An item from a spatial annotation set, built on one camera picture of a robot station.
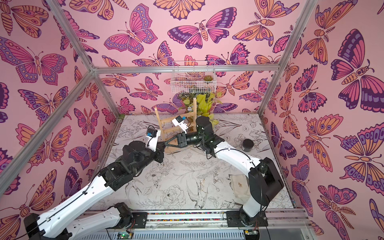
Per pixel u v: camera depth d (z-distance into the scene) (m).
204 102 0.93
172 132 0.90
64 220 0.40
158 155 0.60
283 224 0.75
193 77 0.95
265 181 0.44
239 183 0.85
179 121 0.67
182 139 0.63
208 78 0.92
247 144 0.97
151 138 0.57
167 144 0.67
